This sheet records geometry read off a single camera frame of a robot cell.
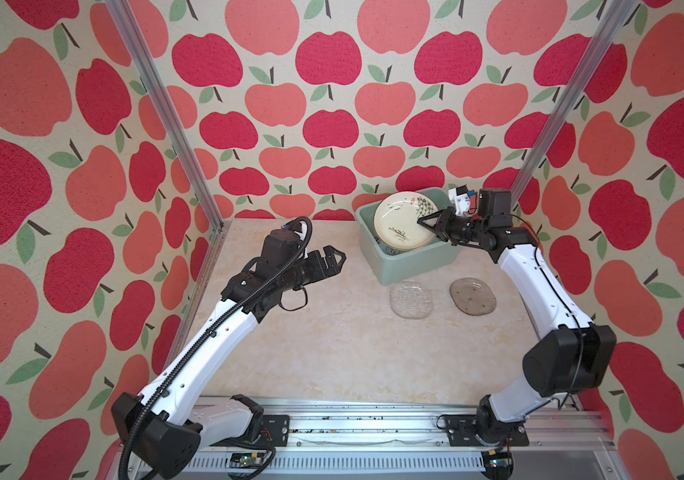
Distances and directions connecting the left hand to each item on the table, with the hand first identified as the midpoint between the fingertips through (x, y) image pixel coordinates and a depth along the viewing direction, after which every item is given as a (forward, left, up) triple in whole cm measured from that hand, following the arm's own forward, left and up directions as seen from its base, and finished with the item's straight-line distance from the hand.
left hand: (339, 263), depth 71 cm
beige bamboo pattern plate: (+13, -15, +2) cm, 20 cm away
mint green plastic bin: (+12, -14, -16) cm, 25 cm away
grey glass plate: (+8, -45, -29) cm, 54 cm away
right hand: (+13, -24, +2) cm, 27 cm away
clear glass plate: (+8, -24, -31) cm, 40 cm away
